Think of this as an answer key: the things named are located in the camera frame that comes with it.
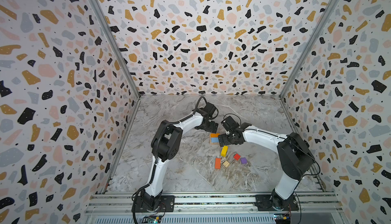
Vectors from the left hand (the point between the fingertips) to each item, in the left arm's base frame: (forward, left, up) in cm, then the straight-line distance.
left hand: (210, 126), depth 98 cm
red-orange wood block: (-22, -4, -5) cm, 23 cm away
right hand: (-9, -8, 0) cm, 12 cm away
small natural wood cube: (-23, -8, -3) cm, 25 cm away
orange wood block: (-8, -2, +2) cm, 9 cm away
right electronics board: (-49, -32, -5) cm, 59 cm away
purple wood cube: (-21, -19, -6) cm, 28 cm away
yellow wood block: (-15, -8, -2) cm, 17 cm away
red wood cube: (-19, -15, -5) cm, 24 cm away
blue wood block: (-9, -2, -1) cm, 10 cm away
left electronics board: (-48, +29, -5) cm, 56 cm away
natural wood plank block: (-10, -2, -4) cm, 11 cm away
